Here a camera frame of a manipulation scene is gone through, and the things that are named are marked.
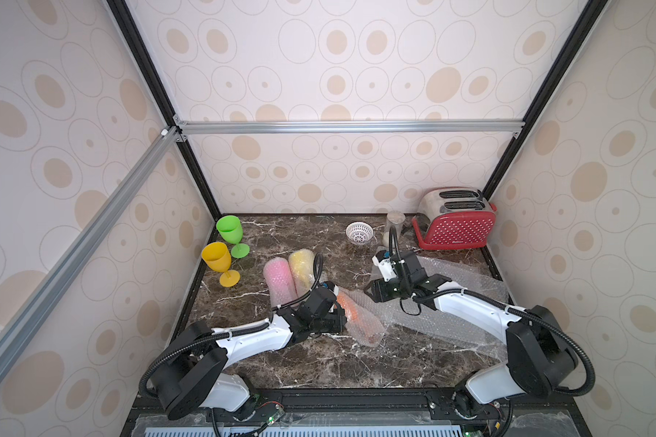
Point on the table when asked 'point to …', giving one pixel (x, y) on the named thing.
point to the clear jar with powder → (395, 218)
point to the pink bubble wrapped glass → (279, 278)
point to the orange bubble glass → (362, 323)
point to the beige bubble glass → (218, 256)
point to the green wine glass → (230, 229)
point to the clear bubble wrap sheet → (435, 328)
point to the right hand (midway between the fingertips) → (380, 285)
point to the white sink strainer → (359, 233)
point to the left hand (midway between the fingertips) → (357, 322)
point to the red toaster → (454, 217)
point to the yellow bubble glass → (302, 261)
